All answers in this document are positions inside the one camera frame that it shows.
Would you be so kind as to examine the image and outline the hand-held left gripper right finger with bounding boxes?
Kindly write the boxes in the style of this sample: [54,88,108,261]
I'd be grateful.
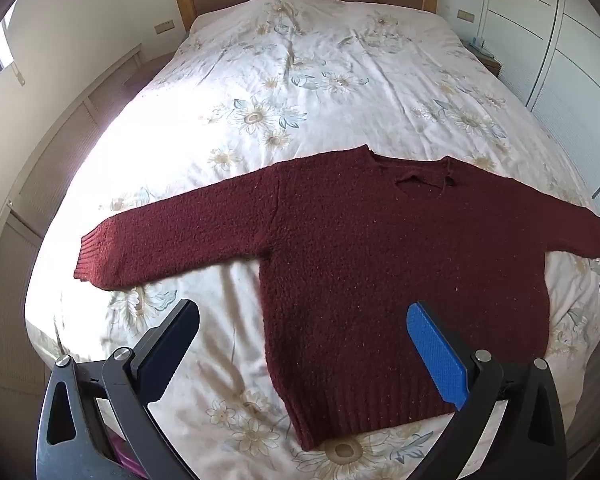
[405,301,568,480]

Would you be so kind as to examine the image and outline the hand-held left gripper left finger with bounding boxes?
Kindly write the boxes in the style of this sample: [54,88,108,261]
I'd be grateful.
[34,299,201,480]

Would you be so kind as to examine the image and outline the dark red knitted sweater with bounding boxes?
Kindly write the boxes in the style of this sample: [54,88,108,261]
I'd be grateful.
[73,144,600,452]

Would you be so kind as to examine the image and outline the purple plastic item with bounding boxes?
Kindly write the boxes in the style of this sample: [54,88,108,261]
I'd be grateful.
[111,432,146,478]

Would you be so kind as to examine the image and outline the wooden nightstand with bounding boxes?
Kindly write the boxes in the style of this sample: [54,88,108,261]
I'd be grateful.
[462,40,502,78]

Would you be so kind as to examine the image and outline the white floral duvet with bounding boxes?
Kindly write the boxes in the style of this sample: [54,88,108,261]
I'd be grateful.
[24,0,600,480]

